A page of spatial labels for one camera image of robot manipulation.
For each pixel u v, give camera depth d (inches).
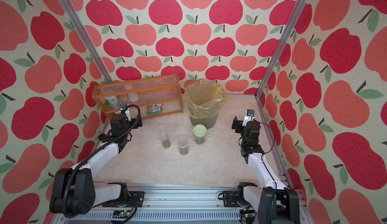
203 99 39.9
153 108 42.4
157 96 52.2
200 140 35.7
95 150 20.9
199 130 34.1
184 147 32.4
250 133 24.3
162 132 31.6
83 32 33.6
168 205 29.9
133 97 37.7
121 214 28.2
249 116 27.8
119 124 25.9
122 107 29.2
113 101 36.4
